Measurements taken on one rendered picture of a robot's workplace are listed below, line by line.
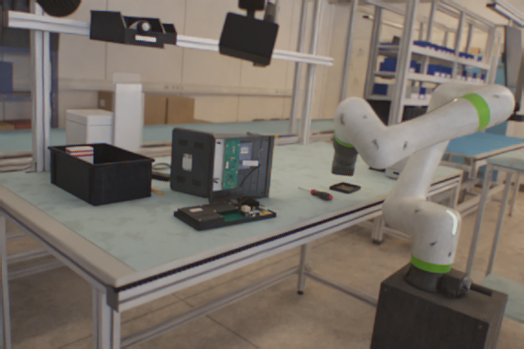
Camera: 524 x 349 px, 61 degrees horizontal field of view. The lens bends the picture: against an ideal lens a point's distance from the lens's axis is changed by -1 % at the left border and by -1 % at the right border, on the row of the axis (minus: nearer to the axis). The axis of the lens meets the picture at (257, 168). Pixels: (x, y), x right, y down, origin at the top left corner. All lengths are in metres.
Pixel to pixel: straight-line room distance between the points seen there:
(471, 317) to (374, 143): 0.56
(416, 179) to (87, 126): 1.11
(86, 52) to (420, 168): 4.60
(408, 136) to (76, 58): 4.69
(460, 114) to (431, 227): 0.34
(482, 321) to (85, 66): 4.96
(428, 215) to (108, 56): 4.82
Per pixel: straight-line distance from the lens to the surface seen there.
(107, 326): 1.08
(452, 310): 1.43
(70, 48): 5.54
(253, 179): 1.46
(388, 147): 1.21
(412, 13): 3.94
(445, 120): 1.35
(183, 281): 1.03
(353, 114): 1.26
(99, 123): 1.63
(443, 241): 1.44
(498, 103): 1.47
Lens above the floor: 1.41
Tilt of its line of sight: 12 degrees down
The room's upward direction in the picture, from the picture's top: 5 degrees clockwise
